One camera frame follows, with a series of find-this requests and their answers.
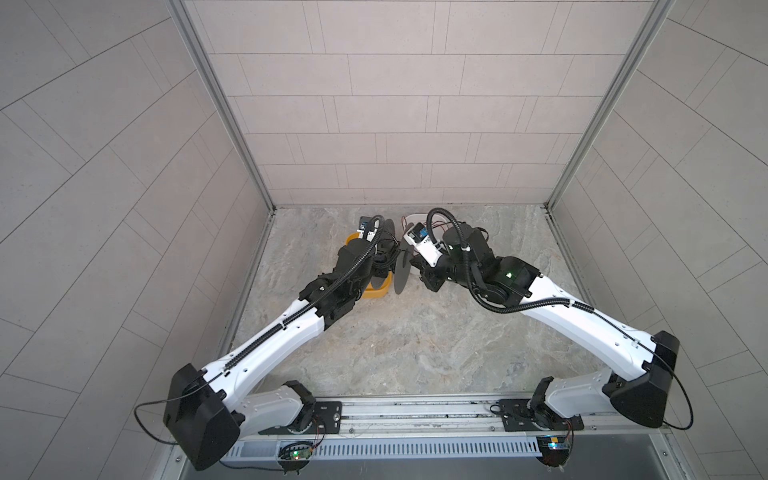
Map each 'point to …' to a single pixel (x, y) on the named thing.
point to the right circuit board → (554, 449)
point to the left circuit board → (295, 455)
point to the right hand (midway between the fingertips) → (410, 261)
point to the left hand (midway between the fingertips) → (389, 241)
